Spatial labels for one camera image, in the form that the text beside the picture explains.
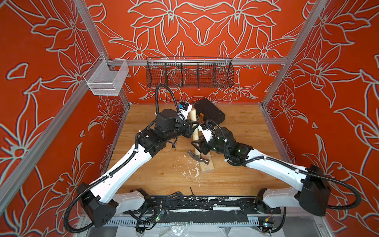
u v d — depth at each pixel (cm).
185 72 101
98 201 37
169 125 48
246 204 73
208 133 65
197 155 75
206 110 111
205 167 83
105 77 93
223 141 55
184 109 57
